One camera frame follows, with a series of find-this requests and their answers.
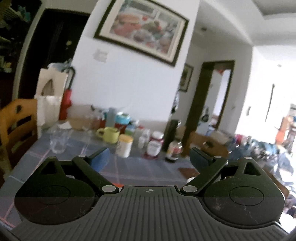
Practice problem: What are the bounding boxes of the dark wooden coaster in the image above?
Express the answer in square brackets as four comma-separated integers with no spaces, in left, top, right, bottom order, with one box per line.
[178,168,199,179]

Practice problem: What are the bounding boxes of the white ceramic bowl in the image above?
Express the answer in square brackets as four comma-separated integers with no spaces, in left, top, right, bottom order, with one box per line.
[186,176,198,186]

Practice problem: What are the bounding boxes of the yellow green mug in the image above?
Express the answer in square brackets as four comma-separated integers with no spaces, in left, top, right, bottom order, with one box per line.
[96,127,120,144]

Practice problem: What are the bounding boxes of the white yellow-lid container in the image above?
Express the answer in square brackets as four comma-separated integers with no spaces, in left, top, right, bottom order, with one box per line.
[115,134,133,158]

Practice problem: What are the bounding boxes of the dark glass sauce bottle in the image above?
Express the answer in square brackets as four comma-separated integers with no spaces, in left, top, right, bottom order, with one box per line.
[163,119,182,163]

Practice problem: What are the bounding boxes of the clear drinking glass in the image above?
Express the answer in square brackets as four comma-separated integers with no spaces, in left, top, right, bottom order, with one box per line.
[50,128,70,154]

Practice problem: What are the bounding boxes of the grey blue tumbler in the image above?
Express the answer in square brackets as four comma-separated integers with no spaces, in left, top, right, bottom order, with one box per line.
[105,108,117,127]

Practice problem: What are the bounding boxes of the teal lidded container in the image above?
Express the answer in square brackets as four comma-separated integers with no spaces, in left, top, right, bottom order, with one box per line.
[115,113,130,126]

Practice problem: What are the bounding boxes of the red supplement jar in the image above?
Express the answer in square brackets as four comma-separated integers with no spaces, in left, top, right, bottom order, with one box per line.
[145,131,164,159]

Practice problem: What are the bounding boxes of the wooden chair left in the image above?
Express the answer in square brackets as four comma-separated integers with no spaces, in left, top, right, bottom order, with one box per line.
[1,99,38,171]

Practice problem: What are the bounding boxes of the white paper bag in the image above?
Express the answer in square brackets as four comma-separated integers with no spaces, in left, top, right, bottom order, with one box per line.
[34,68,68,128]

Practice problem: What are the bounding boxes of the small framed picture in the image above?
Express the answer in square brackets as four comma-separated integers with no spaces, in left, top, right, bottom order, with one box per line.
[179,64,194,92]

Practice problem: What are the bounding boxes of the large framed food painting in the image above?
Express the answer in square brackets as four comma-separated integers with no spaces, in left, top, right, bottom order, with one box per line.
[93,0,189,66]

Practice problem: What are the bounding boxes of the white wall switch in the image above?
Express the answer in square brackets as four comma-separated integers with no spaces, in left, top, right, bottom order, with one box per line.
[93,49,108,63]

